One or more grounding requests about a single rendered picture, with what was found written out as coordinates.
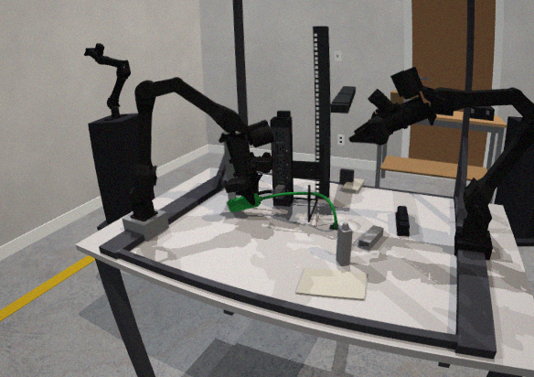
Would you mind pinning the beige flat rectangular pad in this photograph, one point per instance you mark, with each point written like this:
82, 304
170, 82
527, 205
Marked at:
332, 283

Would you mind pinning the green power plug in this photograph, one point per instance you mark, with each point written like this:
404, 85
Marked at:
242, 204

